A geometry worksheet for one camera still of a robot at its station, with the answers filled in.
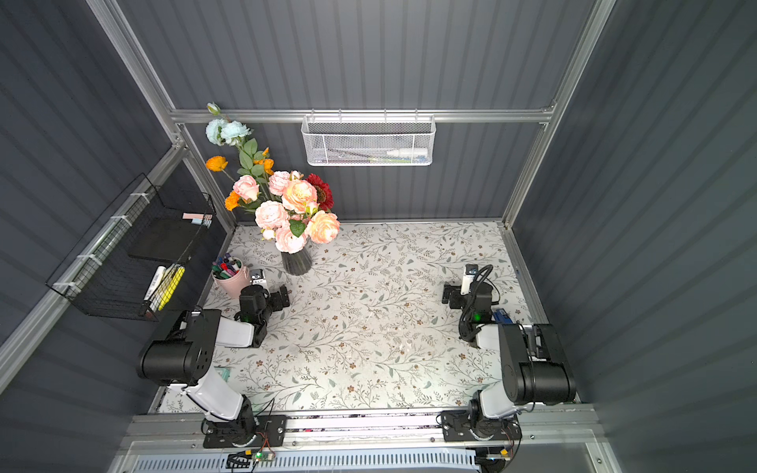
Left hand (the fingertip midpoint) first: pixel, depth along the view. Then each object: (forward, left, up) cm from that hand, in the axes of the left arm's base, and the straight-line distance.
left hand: (266, 288), depth 96 cm
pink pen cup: (+1, +10, +7) cm, 13 cm away
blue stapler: (-11, -75, +1) cm, 76 cm away
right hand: (-1, -66, +3) cm, 66 cm away
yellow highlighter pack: (-15, +12, +23) cm, 30 cm away
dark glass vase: (+10, -8, +1) cm, 13 cm away
